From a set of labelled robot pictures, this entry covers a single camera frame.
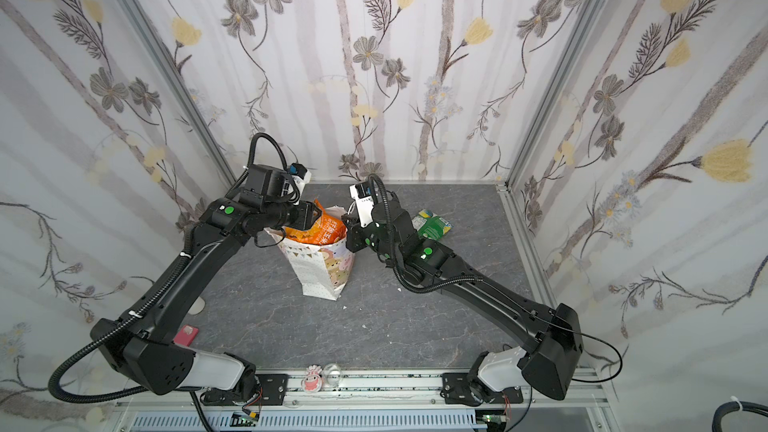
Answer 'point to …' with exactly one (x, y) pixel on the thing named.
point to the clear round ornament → (332, 375)
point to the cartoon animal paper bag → (324, 270)
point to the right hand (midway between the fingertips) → (338, 210)
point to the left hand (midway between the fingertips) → (311, 202)
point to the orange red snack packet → (324, 231)
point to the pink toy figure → (312, 380)
